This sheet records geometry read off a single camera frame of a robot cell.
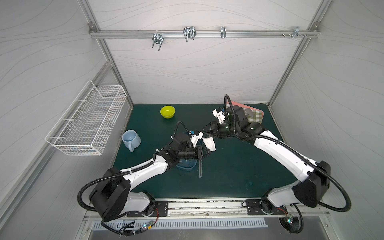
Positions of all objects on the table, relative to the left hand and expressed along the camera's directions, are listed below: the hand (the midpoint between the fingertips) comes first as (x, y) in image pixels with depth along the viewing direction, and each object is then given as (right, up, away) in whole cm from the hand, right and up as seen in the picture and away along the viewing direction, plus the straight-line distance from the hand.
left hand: (212, 154), depth 74 cm
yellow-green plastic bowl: (-30, +23, +38) cm, 53 cm away
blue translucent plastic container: (-14, -10, +14) cm, 22 cm away
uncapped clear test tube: (-6, -11, +12) cm, 18 cm away
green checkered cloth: (+39, +18, +37) cm, 57 cm away
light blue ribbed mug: (-47, +5, +15) cm, 50 cm away
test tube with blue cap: (-2, +1, +1) cm, 2 cm away
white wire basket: (-59, +14, -5) cm, 61 cm away
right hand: (-5, +12, -2) cm, 13 cm away
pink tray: (+25, +30, +47) cm, 62 cm away
